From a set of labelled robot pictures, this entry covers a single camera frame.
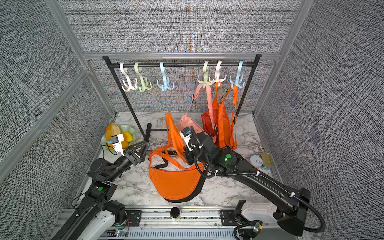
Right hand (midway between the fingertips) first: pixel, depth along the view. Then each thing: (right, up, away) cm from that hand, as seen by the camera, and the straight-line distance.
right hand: (184, 143), depth 67 cm
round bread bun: (-49, +6, +31) cm, 58 cm away
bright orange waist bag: (+25, +12, +23) cm, 36 cm away
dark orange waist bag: (+12, +12, +23) cm, 28 cm away
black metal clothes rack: (-27, +1, +36) cm, 45 cm away
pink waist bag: (+1, +10, +19) cm, 21 cm away
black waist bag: (+9, -24, +18) cm, 32 cm away
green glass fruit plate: (-43, +6, +36) cm, 57 cm away
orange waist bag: (-7, -9, +26) cm, 28 cm away
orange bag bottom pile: (-4, -25, +15) cm, 29 cm away
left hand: (-14, 0, -3) cm, 15 cm away
